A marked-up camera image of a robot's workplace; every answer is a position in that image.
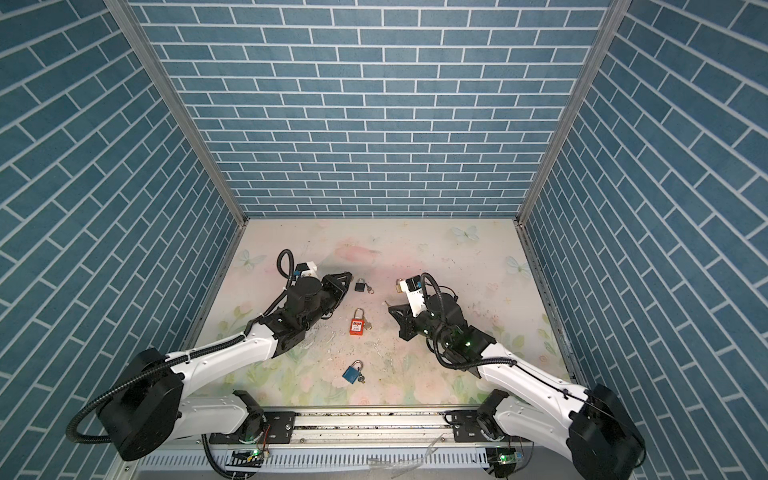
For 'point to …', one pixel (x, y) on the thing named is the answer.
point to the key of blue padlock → (362, 379)
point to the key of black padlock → (369, 289)
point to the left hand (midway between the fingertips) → (356, 275)
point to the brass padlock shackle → (398, 286)
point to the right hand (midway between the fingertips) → (387, 307)
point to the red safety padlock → (357, 324)
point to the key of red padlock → (368, 325)
